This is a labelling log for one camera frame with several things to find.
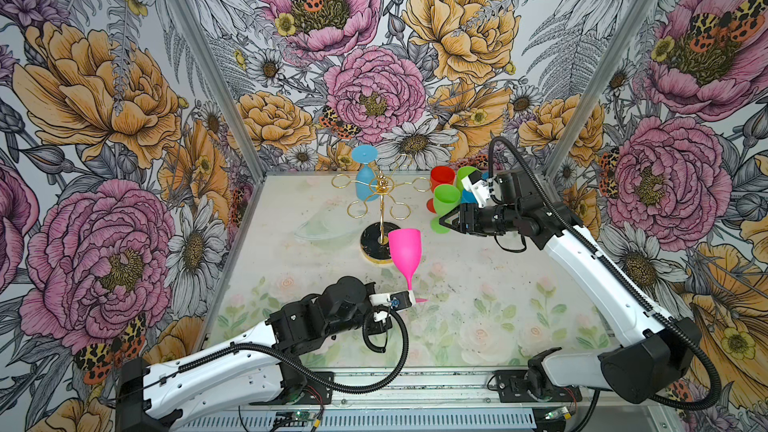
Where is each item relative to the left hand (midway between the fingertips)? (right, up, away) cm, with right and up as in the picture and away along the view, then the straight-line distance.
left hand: (395, 302), depth 71 cm
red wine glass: (+15, +32, +30) cm, 47 cm away
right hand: (+13, +16, +2) cm, 21 cm away
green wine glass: (+17, +25, +27) cm, 40 cm away
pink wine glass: (+3, +12, +2) cm, 12 cm away
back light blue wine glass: (-8, +29, +9) cm, 31 cm away
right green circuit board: (+38, -26, +1) cm, 46 cm away
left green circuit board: (-21, -27, 0) cm, 34 cm away
